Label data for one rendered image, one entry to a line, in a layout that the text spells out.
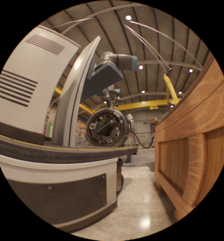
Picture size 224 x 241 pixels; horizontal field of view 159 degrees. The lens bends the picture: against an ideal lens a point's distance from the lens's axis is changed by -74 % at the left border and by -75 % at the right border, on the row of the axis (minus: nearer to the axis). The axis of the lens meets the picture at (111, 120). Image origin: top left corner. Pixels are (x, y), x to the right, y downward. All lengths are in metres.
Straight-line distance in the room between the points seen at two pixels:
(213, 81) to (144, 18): 8.34
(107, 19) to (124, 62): 7.50
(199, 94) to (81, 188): 0.37
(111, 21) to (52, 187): 8.21
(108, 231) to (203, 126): 0.43
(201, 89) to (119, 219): 0.51
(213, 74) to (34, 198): 0.42
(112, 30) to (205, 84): 8.12
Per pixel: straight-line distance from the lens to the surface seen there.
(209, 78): 0.23
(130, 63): 0.72
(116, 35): 8.35
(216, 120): 0.22
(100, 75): 0.57
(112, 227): 0.39
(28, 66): 0.34
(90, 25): 8.10
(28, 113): 0.25
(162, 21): 8.89
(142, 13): 8.46
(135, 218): 0.43
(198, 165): 0.27
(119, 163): 0.43
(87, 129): 1.42
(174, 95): 4.79
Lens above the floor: 0.34
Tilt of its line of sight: 17 degrees up
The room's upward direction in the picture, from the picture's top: straight up
